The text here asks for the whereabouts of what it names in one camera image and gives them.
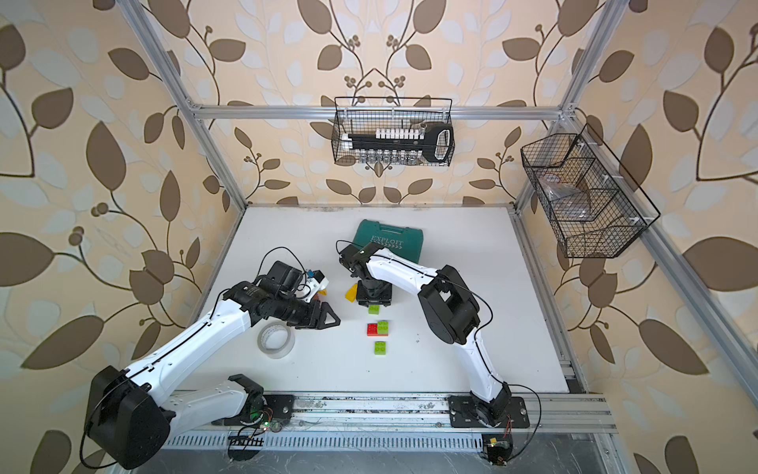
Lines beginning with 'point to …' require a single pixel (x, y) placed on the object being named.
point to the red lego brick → (372, 330)
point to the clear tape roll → (275, 340)
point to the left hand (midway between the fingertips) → (329, 318)
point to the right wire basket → (614, 221)
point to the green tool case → (405, 241)
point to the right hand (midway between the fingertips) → (373, 304)
